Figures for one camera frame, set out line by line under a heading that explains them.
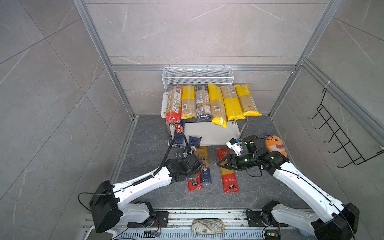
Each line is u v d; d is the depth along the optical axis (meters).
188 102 0.74
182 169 0.57
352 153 0.63
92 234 0.66
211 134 1.01
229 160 0.64
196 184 0.82
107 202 0.39
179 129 0.98
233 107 0.73
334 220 0.37
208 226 0.69
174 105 0.72
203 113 0.70
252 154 0.57
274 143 0.93
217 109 0.71
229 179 0.84
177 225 0.73
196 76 0.98
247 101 0.75
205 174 0.86
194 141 0.85
